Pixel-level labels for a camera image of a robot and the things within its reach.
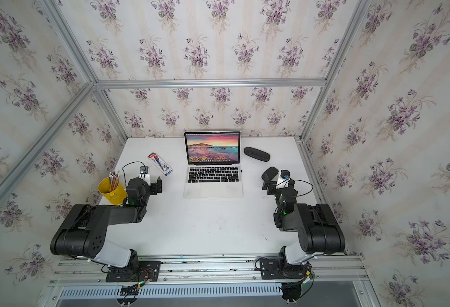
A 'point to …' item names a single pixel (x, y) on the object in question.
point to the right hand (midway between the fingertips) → (278, 174)
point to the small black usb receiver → (241, 171)
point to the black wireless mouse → (270, 173)
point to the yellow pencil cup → (117, 196)
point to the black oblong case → (257, 154)
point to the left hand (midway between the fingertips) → (150, 177)
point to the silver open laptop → (213, 168)
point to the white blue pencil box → (163, 167)
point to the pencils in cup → (114, 180)
